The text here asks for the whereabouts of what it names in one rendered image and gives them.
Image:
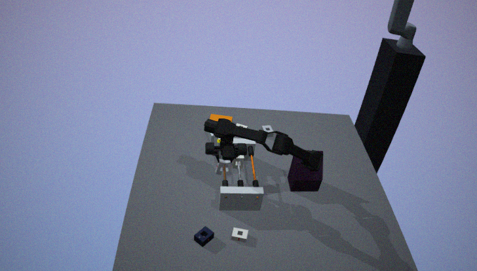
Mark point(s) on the orange rectangular block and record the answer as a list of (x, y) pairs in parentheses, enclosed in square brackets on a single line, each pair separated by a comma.
[(216, 117)]

